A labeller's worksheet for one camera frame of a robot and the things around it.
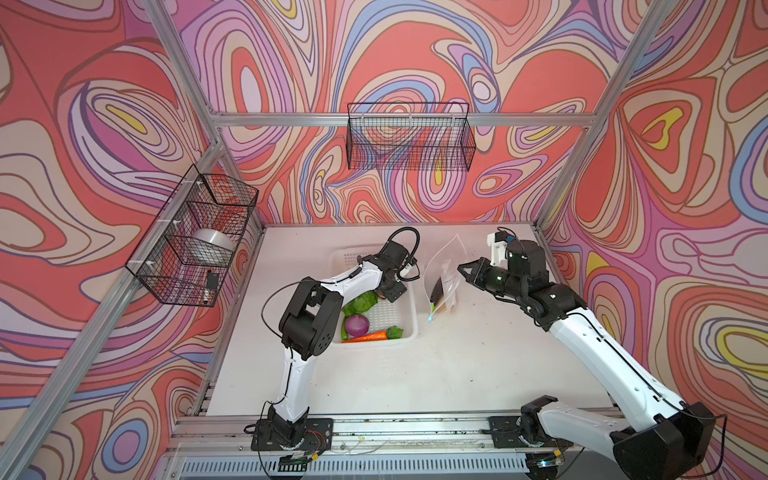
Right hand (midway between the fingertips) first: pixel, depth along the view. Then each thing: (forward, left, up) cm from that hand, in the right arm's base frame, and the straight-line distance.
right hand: (459, 274), depth 75 cm
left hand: (+12, +17, -21) cm, 29 cm away
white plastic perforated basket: (+2, +14, -22) cm, 26 cm away
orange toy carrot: (-7, +21, -20) cm, 30 cm away
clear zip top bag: (+5, +3, -8) cm, 9 cm away
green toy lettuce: (+3, +28, -21) cm, 35 cm away
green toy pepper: (-6, +17, -20) cm, 27 cm away
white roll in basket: (+7, +61, +9) cm, 62 cm away
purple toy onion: (-4, +28, -19) cm, 34 cm away
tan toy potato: (-2, +3, -13) cm, 14 cm away
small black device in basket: (0, +62, +1) cm, 62 cm away
